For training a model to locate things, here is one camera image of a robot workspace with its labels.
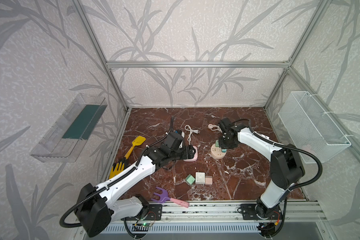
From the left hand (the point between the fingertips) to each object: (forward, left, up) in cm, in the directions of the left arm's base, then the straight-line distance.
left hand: (192, 148), depth 77 cm
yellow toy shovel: (+13, +37, -17) cm, 43 cm away
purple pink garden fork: (-21, +14, -16) cm, 30 cm away
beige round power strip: (+5, -15, -16) cm, 23 cm away
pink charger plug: (-12, -9, -16) cm, 22 cm away
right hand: (+10, -19, -10) cm, 24 cm away
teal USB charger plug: (+5, -20, -13) cm, 24 cm away
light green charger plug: (-11, +1, -15) cm, 19 cm away
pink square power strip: (+3, -3, -16) cm, 16 cm away
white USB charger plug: (-11, -5, -15) cm, 19 cm away
